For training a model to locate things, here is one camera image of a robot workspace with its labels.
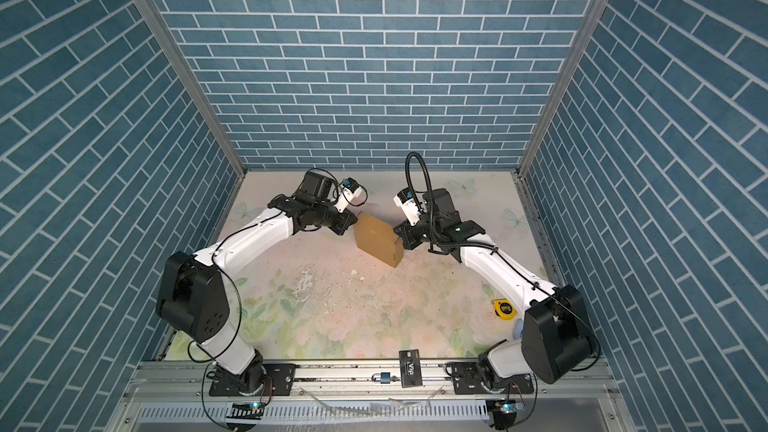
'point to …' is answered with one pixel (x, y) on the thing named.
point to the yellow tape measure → (504, 308)
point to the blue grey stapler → (518, 329)
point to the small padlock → (382, 377)
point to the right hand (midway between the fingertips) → (394, 226)
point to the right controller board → (504, 412)
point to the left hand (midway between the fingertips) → (356, 218)
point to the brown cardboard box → (379, 240)
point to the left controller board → (254, 410)
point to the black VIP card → (410, 368)
